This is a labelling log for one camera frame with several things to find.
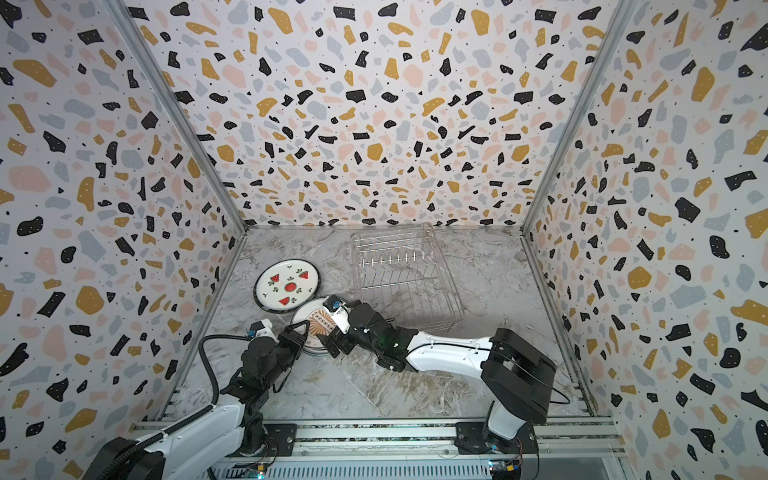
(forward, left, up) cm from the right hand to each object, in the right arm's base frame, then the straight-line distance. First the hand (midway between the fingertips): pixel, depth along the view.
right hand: (325, 317), depth 76 cm
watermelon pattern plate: (+21, +21, -17) cm, 34 cm away
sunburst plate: (+7, +5, -15) cm, 17 cm away
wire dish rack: (+30, -20, -19) cm, 40 cm away
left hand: (+2, +7, -8) cm, 11 cm away
